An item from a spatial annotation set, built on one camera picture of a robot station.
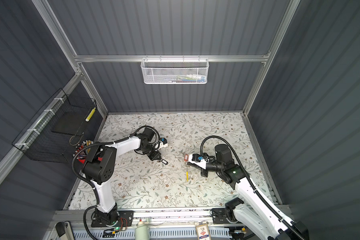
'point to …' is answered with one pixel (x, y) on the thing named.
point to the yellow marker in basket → (90, 114)
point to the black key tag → (164, 161)
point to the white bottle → (142, 231)
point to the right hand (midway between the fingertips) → (191, 162)
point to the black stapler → (60, 227)
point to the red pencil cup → (82, 155)
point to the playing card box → (202, 232)
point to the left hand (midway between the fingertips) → (159, 157)
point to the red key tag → (186, 157)
